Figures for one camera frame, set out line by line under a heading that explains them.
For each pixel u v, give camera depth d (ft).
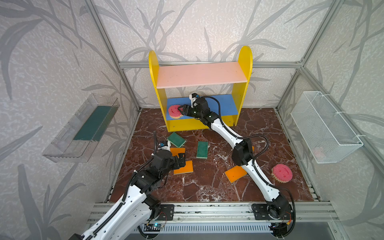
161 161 1.81
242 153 2.23
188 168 2.91
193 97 2.94
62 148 1.92
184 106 2.86
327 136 2.03
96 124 2.15
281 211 2.10
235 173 2.85
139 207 2.02
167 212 2.42
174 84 2.53
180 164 2.27
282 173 2.76
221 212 2.47
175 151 3.15
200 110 2.61
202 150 3.13
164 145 2.20
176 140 3.27
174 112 3.12
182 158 2.27
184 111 2.86
